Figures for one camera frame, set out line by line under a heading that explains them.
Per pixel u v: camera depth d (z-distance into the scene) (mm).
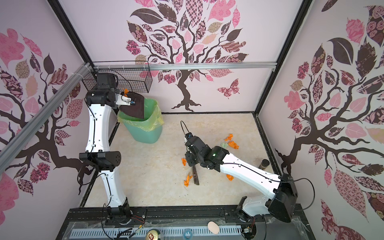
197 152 542
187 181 850
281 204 380
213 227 701
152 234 602
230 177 855
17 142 522
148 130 871
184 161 920
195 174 806
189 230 700
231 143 1004
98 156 502
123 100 707
